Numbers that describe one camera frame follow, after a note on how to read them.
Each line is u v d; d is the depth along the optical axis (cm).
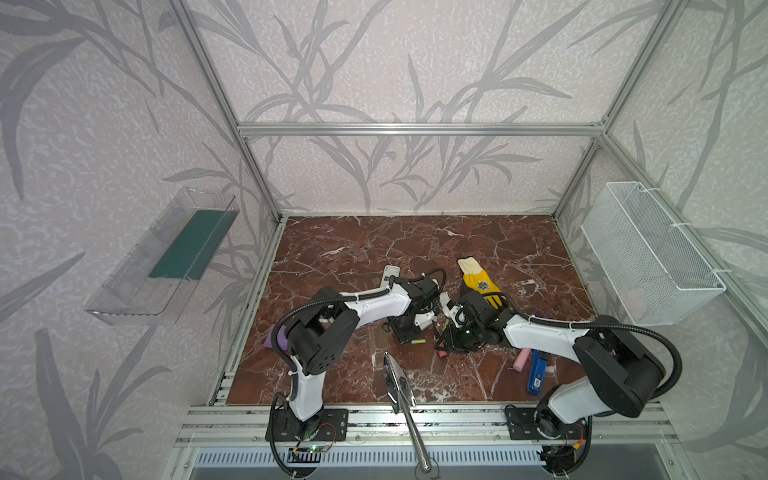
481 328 69
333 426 72
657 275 62
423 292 74
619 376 44
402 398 78
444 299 98
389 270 104
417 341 86
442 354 83
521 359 83
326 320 54
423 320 81
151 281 64
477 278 99
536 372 79
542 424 65
